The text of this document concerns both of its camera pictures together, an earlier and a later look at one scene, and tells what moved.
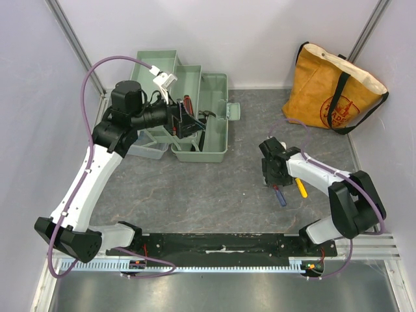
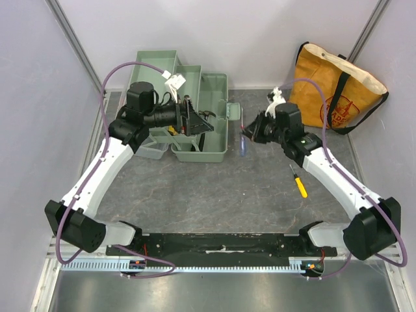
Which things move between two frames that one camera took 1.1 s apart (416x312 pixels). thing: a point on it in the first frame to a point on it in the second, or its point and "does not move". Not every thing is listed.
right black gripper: (276, 179) to (260, 127)
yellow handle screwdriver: (303, 190) does not move
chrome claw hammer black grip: (206, 114) does not move
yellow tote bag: (329, 91) does not move
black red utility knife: (187, 103) does not move
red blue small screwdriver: (280, 195) to (243, 138)
